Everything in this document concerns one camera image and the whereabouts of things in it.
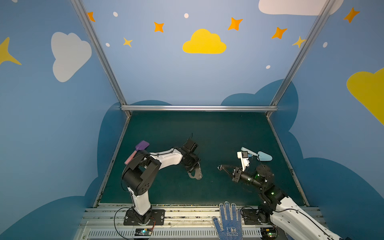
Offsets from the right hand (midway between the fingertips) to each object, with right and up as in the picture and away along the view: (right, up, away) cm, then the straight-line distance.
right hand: (224, 165), depth 73 cm
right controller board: (+21, -32, -2) cm, 39 cm away
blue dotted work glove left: (+3, -29, -1) cm, 29 cm away
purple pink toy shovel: (-51, +6, +27) cm, 58 cm away
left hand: (-9, -4, +16) cm, 19 cm away
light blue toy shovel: (+30, 0, +24) cm, 38 cm away
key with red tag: (-2, -1, 0) cm, 2 cm away
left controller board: (-40, -32, -2) cm, 51 cm away
